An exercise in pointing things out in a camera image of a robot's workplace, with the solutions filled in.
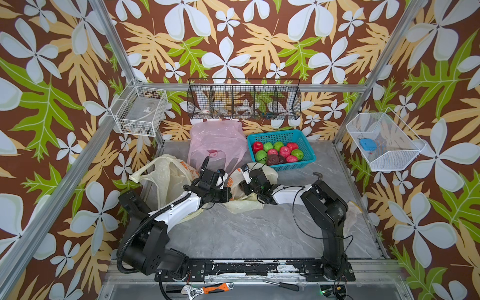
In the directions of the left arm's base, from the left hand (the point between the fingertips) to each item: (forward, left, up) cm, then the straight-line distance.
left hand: (232, 192), depth 87 cm
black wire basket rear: (+43, -5, +23) cm, 49 cm away
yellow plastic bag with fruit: (+12, +33, -4) cm, 35 cm away
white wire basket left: (+29, +44, +25) cm, 58 cm away
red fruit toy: (+34, -35, -3) cm, 49 cm away
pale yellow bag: (-7, -4, +3) cm, 8 cm away
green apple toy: (+35, -26, -4) cm, 44 cm away
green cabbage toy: (+27, -16, -5) cm, 31 cm away
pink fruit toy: (+29, -30, -3) cm, 42 cm away
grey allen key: (+17, -48, -8) cm, 52 cm away
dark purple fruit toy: (+19, -21, +2) cm, 28 cm away
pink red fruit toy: (+29, -23, -3) cm, 37 cm away
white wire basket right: (+15, -68, +19) cm, 73 cm away
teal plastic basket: (+40, -39, -2) cm, 56 cm away
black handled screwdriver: (-36, -22, -7) cm, 43 cm away
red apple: (+33, -14, -3) cm, 35 cm away
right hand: (+10, -5, -5) cm, 13 cm away
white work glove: (-6, -59, -8) cm, 60 cm away
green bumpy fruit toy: (+33, -20, -3) cm, 39 cm away
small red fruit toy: (+23, -33, -3) cm, 41 cm away
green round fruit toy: (+27, -37, -2) cm, 45 cm away
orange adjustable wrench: (-38, +14, -7) cm, 42 cm away
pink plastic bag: (+33, +6, +1) cm, 34 cm away
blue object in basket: (+16, -62, +17) cm, 66 cm away
